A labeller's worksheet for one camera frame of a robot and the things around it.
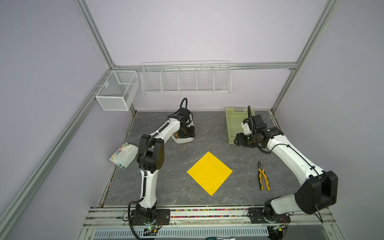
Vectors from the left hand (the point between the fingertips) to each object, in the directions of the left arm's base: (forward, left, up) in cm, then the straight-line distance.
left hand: (193, 136), depth 96 cm
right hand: (-12, -26, +8) cm, 30 cm away
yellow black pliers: (-24, -39, -6) cm, 46 cm away
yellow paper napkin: (-22, -9, -9) cm, 25 cm away
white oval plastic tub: (+2, +1, +13) cm, 13 cm away
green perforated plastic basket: (+16, -32, -4) cm, 36 cm away
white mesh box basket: (+33, +50, +13) cm, 61 cm away
